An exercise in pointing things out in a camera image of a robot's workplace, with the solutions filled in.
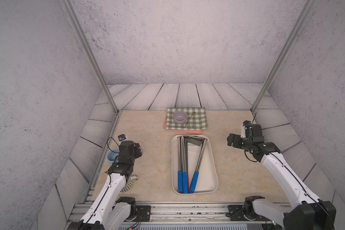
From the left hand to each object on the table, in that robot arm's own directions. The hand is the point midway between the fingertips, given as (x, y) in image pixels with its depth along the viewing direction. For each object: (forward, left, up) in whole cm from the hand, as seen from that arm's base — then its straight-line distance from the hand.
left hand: (136, 146), depth 84 cm
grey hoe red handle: (+8, -35, -7) cm, 37 cm away
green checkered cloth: (+32, -40, -13) cm, 53 cm away
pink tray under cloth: (+20, -33, -13) cm, 40 cm away
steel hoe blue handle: (-22, -31, -8) cm, 39 cm away
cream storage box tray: (-16, -41, -13) cm, 46 cm away
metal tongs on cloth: (+38, -39, -12) cm, 56 cm away
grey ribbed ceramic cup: (-16, +1, -8) cm, 18 cm away
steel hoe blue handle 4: (-19, -28, -8) cm, 34 cm away
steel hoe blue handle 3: (-17, -25, -8) cm, 31 cm away
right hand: (0, -57, +5) cm, 57 cm away
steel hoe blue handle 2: (-17, -33, -9) cm, 38 cm away
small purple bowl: (+31, -27, -10) cm, 42 cm away
